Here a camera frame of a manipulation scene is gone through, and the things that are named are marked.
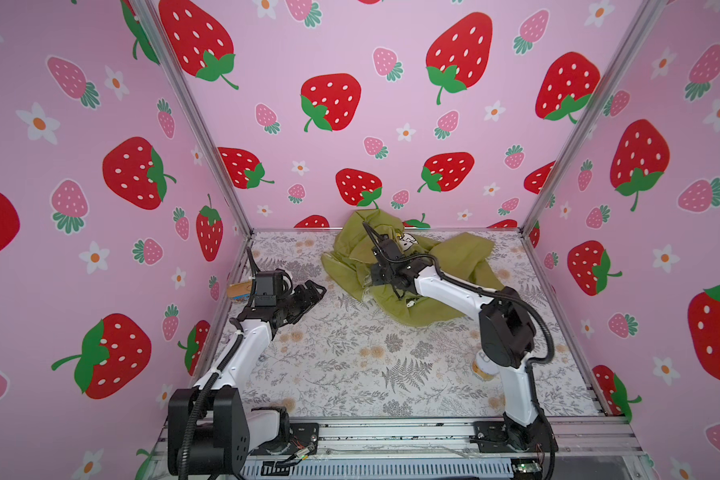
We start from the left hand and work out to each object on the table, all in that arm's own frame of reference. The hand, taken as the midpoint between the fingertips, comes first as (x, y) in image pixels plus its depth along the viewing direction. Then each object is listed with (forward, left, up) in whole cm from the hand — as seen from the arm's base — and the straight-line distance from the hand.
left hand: (318, 295), depth 86 cm
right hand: (+12, -17, -2) cm, 21 cm away
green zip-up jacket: (+21, -7, -10) cm, 24 cm away
